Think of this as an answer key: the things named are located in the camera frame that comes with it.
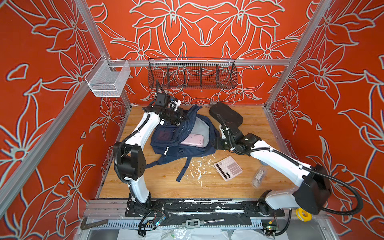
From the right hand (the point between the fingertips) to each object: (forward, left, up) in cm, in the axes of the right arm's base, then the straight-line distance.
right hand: (213, 143), depth 81 cm
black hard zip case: (+28, -13, -9) cm, 32 cm away
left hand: (+12, +13, +9) cm, 20 cm away
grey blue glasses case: (-21, -14, +20) cm, 32 cm away
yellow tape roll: (-33, -41, -14) cm, 55 cm away
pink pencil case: (+8, +11, -9) cm, 16 cm away
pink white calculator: (-9, -9, -13) cm, 19 cm away
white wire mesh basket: (+40, +65, +17) cm, 78 cm away
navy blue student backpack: (+9, +28, -8) cm, 31 cm away
